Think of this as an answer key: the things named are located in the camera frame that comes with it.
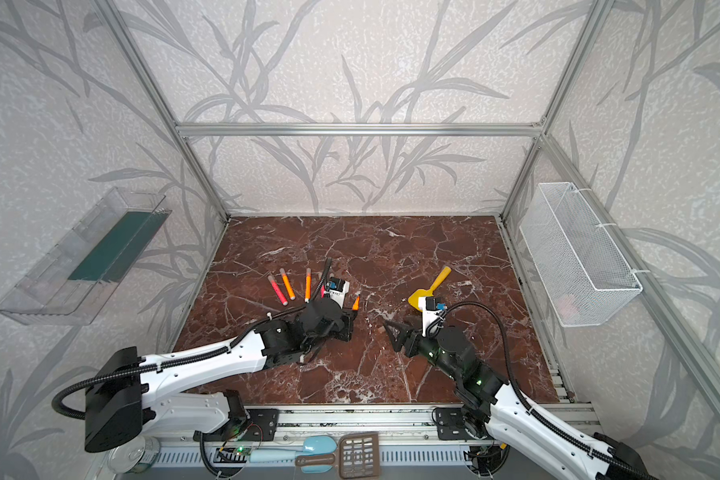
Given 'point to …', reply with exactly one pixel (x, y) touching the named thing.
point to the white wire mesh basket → (586, 279)
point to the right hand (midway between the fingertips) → (395, 312)
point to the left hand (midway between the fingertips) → (362, 307)
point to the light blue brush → (312, 446)
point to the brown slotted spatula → (358, 456)
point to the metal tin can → (135, 457)
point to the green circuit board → (237, 454)
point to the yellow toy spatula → (414, 298)
